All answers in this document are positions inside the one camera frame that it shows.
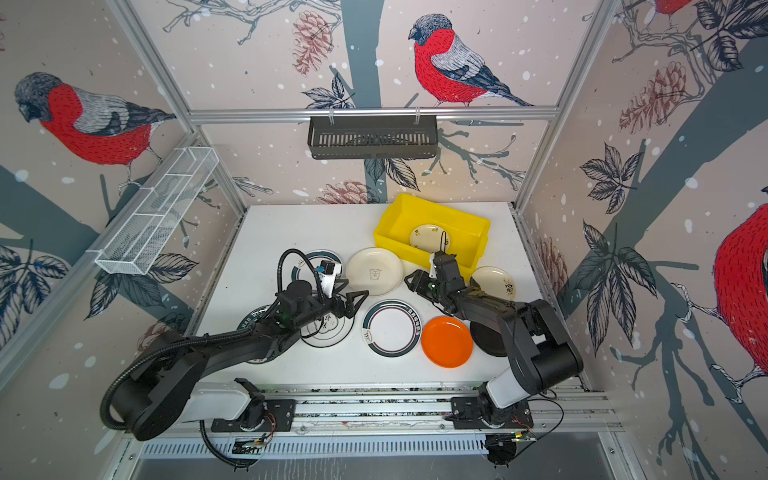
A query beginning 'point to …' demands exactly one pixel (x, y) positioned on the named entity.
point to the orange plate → (447, 342)
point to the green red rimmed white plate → (392, 328)
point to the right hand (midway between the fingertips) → (407, 283)
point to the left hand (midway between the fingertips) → (357, 288)
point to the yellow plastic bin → (468, 234)
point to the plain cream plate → (374, 271)
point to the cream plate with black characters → (429, 238)
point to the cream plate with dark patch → (495, 280)
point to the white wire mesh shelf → (156, 208)
